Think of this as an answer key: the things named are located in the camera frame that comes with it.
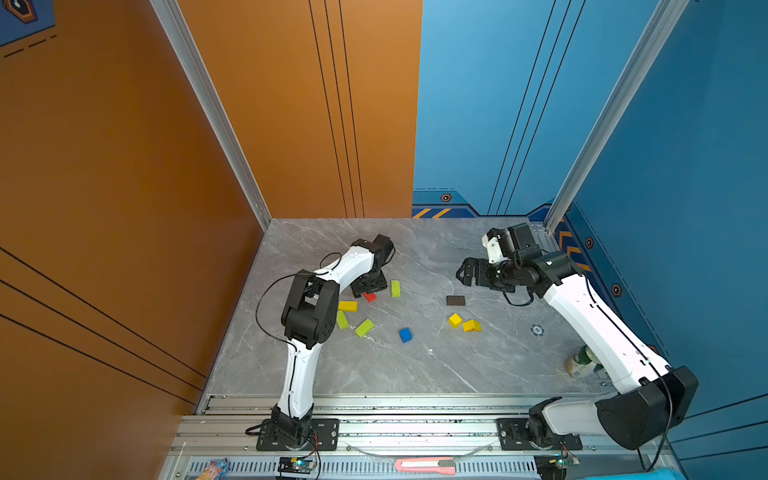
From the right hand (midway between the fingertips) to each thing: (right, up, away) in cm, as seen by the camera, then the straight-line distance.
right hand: (468, 276), depth 77 cm
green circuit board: (-43, -44, -7) cm, 62 cm away
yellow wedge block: (+5, -16, +14) cm, 22 cm away
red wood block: (-27, -9, +21) cm, 36 cm away
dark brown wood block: (+1, -10, +21) cm, 23 cm away
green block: (-19, -6, +22) cm, 30 cm away
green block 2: (-36, -15, +15) cm, 41 cm away
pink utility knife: (-9, -44, -8) cm, 45 cm away
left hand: (-27, -6, +22) cm, 35 cm away
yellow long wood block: (-34, -11, +19) cm, 41 cm away
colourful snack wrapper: (-60, -44, -10) cm, 75 cm away
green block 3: (-29, -17, +14) cm, 36 cm away
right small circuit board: (+21, -43, -8) cm, 48 cm away
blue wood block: (-16, -19, +12) cm, 28 cm away
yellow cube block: (-1, -15, +14) cm, 20 cm away
